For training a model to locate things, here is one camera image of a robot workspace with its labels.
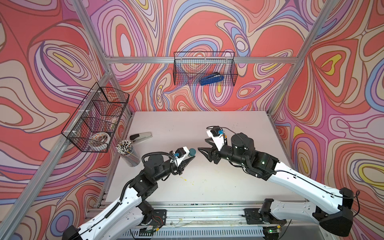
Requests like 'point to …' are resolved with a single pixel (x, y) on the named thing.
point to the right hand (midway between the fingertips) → (203, 148)
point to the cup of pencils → (125, 148)
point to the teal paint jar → (190, 156)
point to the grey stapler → (137, 138)
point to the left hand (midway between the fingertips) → (192, 154)
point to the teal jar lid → (192, 151)
